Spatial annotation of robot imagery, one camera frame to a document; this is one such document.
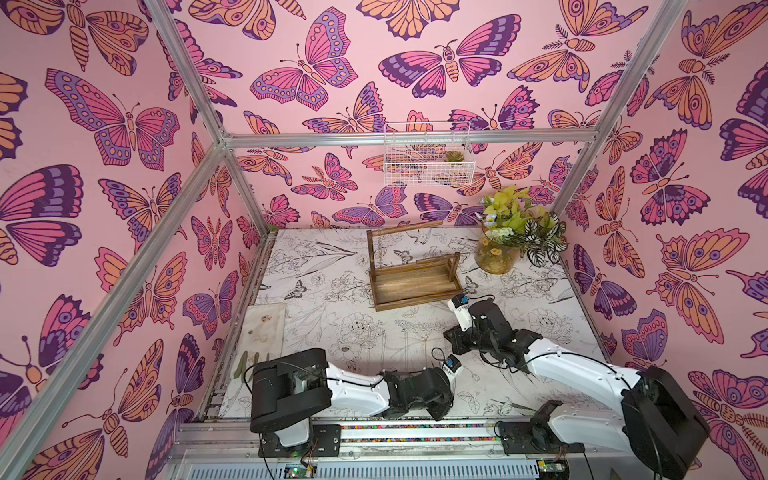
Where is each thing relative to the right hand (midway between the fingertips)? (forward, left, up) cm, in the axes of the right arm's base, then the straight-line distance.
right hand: (446, 331), depth 85 cm
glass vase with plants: (+31, -23, +12) cm, 40 cm away
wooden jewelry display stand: (+24, +3, -8) cm, 25 cm away
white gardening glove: (-1, +55, -6) cm, 55 cm away
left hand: (-16, -2, -5) cm, 17 cm away
